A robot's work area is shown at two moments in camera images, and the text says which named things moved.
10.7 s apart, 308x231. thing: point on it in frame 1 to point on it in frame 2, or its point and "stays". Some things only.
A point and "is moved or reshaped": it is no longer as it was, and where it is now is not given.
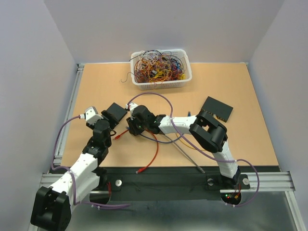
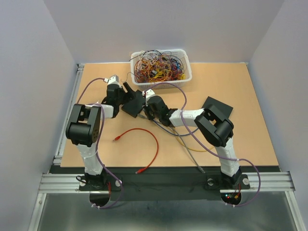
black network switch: [221, 111] stays
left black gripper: [112, 121] to [130, 94]
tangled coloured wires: [152, 66] stays
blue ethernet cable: [189, 115] is moved or reshaped
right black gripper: [131, 123] to [147, 107]
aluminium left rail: [76, 83] stays
